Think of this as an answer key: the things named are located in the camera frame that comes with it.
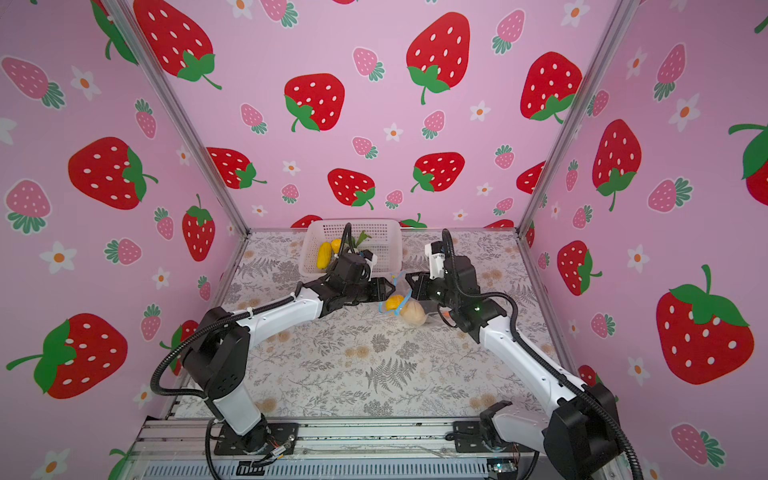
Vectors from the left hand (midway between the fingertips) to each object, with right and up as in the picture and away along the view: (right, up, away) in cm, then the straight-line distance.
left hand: (392, 288), depth 87 cm
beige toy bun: (+6, -7, 0) cm, 10 cm away
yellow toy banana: (-26, +10, +22) cm, 35 cm away
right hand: (+3, +4, -9) cm, 11 cm away
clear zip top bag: (+2, -1, +3) cm, 4 cm away
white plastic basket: (-3, +17, +28) cm, 33 cm away
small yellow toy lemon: (-22, +14, +24) cm, 35 cm away
